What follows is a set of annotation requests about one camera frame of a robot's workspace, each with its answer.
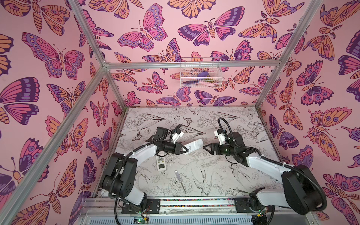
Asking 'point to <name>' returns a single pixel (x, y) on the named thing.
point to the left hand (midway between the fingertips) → (187, 150)
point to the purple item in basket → (204, 74)
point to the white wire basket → (201, 72)
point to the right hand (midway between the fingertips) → (207, 145)
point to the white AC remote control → (193, 146)
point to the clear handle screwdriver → (179, 177)
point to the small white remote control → (161, 162)
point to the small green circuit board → (139, 220)
